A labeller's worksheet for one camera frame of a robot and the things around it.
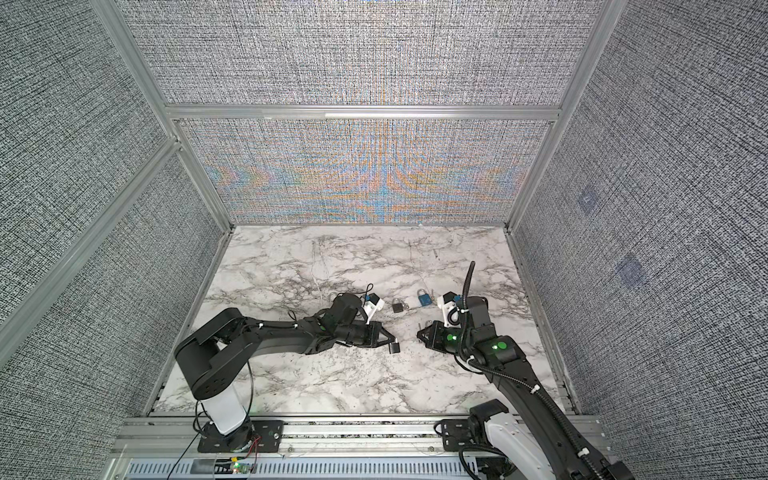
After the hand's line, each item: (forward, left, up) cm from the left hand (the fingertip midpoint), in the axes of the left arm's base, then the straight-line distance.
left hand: (395, 342), depth 83 cm
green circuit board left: (-26, +38, -7) cm, 47 cm away
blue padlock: (+16, -11, -5) cm, 20 cm away
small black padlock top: (+15, -2, -6) cm, 16 cm away
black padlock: (-1, 0, -1) cm, 2 cm away
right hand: (-1, -6, +7) cm, 9 cm away
